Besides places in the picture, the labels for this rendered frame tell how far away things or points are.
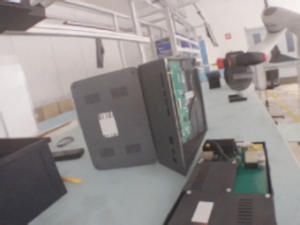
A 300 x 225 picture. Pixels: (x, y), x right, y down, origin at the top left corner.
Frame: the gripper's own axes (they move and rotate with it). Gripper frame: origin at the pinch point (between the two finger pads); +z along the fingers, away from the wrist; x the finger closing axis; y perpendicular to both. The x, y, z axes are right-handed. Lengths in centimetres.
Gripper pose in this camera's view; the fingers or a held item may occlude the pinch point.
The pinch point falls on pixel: (249, 57)
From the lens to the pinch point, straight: 36.7
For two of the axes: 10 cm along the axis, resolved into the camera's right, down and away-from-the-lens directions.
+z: -4.5, 0.1, -8.9
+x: -0.9, -10.0, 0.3
